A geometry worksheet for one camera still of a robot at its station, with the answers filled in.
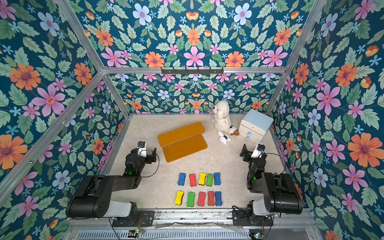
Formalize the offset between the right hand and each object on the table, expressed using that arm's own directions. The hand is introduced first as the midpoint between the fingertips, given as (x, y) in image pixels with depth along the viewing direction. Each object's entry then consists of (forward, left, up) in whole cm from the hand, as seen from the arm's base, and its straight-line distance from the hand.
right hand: (253, 145), depth 87 cm
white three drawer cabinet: (+13, -2, +3) cm, 14 cm away
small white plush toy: (+11, +15, -9) cm, 20 cm away
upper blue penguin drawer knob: (+12, 0, -4) cm, 13 cm away
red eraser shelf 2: (-28, +30, -12) cm, 43 cm away
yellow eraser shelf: (-18, +30, -11) cm, 37 cm away
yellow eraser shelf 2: (-29, +42, -11) cm, 53 cm away
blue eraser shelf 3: (-27, +21, -11) cm, 36 cm away
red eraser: (-28, +25, -11) cm, 39 cm away
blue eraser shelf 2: (-15, +21, -12) cm, 28 cm away
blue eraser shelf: (-18, +42, -11) cm, 47 cm away
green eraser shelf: (-19, +26, -11) cm, 34 cm away
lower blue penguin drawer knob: (+12, -1, -9) cm, 15 cm away
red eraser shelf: (-17, +36, -11) cm, 41 cm away
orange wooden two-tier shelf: (0, +42, +1) cm, 42 cm away
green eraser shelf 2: (-28, +36, -12) cm, 47 cm away
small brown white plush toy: (+19, +9, -9) cm, 23 cm away
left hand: (-1, +64, -2) cm, 64 cm away
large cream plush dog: (+18, +19, +5) cm, 27 cm away
